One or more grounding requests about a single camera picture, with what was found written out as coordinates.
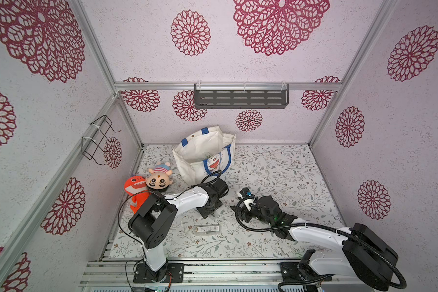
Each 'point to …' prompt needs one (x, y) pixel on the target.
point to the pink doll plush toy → (159, 178)
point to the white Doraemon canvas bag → (204, 153)
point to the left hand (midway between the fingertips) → (214, 208)
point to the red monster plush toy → (136, 187)
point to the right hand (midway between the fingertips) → (234, 201)
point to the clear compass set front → (205, 229)
